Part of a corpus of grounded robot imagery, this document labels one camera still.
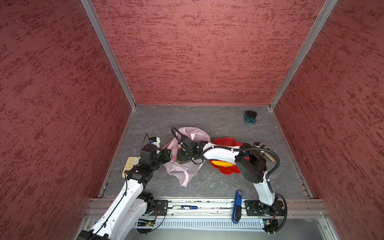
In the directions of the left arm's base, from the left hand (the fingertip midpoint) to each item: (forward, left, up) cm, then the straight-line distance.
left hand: (171, 153), depth 81 cm
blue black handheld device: (-26, -34, -7) cm, 43 cm away
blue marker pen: (-25, -8, -10) cm, 28 cm away
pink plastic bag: (-15, -9, +13) cm, 21 cm away
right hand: (+1, -4, -9) cm, 10 cm away
